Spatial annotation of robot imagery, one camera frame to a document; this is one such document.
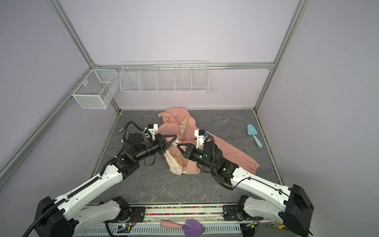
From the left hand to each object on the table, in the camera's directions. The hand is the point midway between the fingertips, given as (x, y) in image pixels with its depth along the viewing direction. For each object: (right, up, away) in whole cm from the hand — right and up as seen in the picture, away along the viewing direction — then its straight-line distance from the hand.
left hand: (177, 138), depth 68 cm
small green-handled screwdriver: (-46, +3, +40) cm, 61 cm away
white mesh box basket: (-59, +30, +31) cm, 73 cm away
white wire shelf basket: (-10, +39, +30) cm, 50 cm away
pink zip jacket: (-4, +8, +39) cm, 40 cm away
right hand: (0, -4, -2) cm, 4 cm away
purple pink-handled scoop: (+7, -44, +2) cm, 44 cm away
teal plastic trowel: (+50, +2, +38) cm, 62 cm away
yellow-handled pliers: (+47, -41, +1) cm, 63 cm away
